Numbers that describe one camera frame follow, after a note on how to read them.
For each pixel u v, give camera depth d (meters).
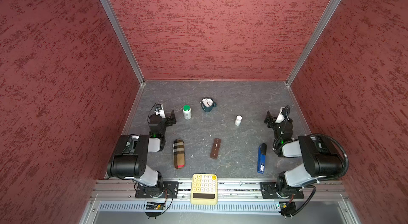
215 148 0.86
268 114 0.88
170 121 0.85
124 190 0.75
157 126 0.70
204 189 0.73
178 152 0.83
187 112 0.94
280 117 0.79
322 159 0.45
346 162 0.42
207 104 1.03
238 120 0.94
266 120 0.86
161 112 0.81
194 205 0.71
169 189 0.74
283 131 0.68
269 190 0.74
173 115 0.89
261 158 0.82
